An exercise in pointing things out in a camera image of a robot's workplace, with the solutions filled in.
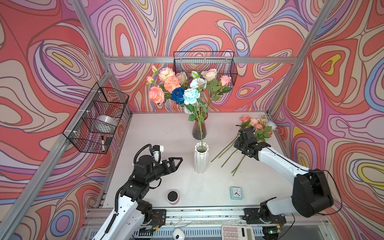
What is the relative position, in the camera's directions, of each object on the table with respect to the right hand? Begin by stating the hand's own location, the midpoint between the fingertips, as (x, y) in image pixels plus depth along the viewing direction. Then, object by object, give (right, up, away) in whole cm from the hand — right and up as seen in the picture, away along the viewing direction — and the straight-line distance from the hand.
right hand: (239, 145), depth 90 cm
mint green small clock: (-5, -24, -11) cm, 27 cm away
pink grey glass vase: (-26, +8, +21) cm, 34 cm away
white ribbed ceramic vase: (-24, -4, -16) cm, 30 cm away
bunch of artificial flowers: (+21, +10, +14) cm, 27 cm away
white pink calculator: (-8, -38, -21) cm, 44 cm away
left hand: (-35, -5, -17) cm, 39 cm away
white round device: (-35, -37, -23) cm, 56 cm away
